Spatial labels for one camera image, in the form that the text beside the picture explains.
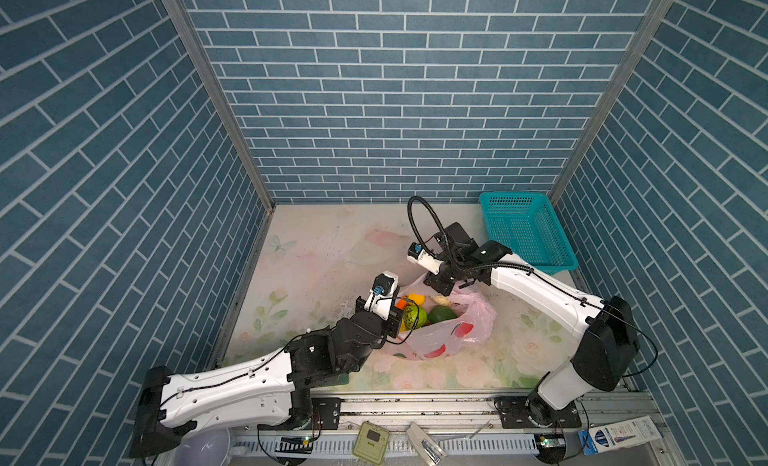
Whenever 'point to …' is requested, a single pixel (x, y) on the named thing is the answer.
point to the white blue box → (619, 434)
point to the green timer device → (371, 443)
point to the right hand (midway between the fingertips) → (426, 273)
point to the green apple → (410, 315)
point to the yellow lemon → (417, 298)
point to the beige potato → (441, 300)
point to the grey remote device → (425, 444)
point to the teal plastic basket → (530, 225)
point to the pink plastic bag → (441, 337)
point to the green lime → (441, 313)
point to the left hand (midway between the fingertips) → (401, 292)
